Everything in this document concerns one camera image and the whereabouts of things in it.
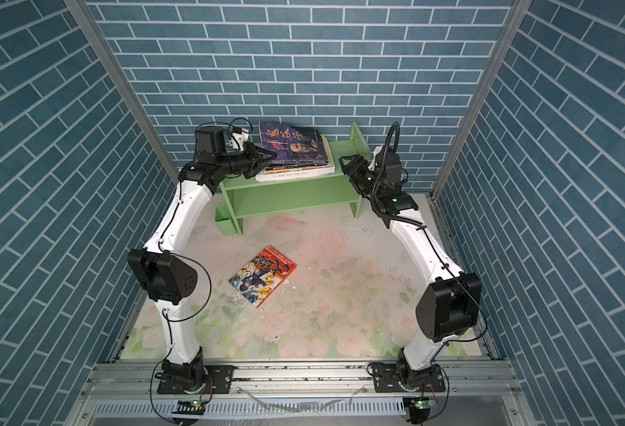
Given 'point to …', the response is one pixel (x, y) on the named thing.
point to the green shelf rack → (246, 199)
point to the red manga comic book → (258, 280)
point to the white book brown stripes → (307, 171)
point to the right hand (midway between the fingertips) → (345, 164)
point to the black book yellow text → (272, 167)
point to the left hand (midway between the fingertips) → (283, 155)
